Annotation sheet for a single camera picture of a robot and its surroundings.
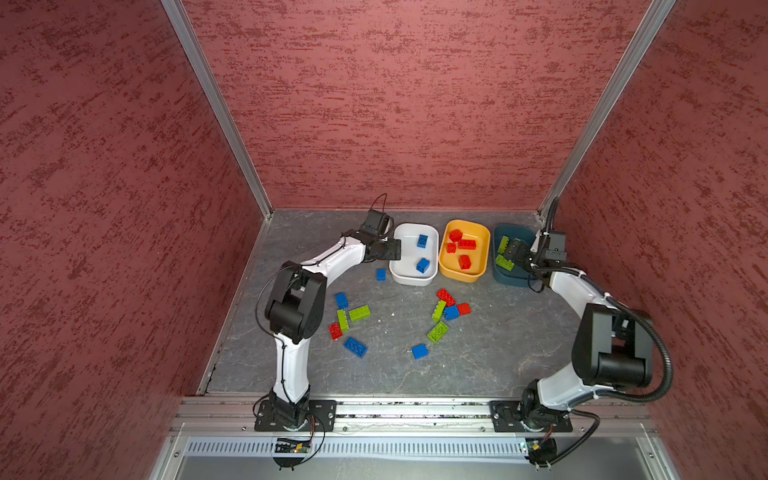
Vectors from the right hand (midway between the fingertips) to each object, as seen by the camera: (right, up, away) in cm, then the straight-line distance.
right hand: (514, 257), depth 94 cm
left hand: (-40, +1, +3) cm, 41 cm away
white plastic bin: (-30, +1, +10) cm, 32 cm away
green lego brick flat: (-26, -22, -6) cm, 35 cm away
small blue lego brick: (-43, -6, +9) cm, 45 cm away
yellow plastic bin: (-12, +2, +15) cm, 20 cm away
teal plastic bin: (+2, -6, +3) cm, 7 cm away
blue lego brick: (-56, -14, +1) cm, 58 cm away
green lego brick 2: (0, -3, +9) cm, 9 cm away
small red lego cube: (-16, -17, 0) cm, 23 cm away
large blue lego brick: (-50, -26, -9) cm, 57 cm away
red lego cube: (-18, +3, +13) cm, 22 cm away
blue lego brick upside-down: (-28, +5, +16) cm, 33 cm away
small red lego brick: (-57, -22, -6) cm, 61 cm away
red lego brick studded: (-22, -13, +1) cm, 26 cm away
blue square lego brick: (-31, -27, -8) cm, 42 cm away
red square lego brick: (-16, +7, +16) cm, 24 cm away
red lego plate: (-11, +4, +16) cm, 20 cm away
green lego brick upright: (-25, -17, -2) cm, 30 cm away
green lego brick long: (-50, -18, -2) cm, 53 cm away
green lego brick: (+1, +4, +12) cm, 13 cm away
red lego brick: (-13, -2, +9) cm, 17 cm away
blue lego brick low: (-21, -17, -2) cm, 27 cm away
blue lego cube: (-29, -3, +8) cm, 30 cm away
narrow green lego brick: (-54, -19, -6) cm, 58 cm away
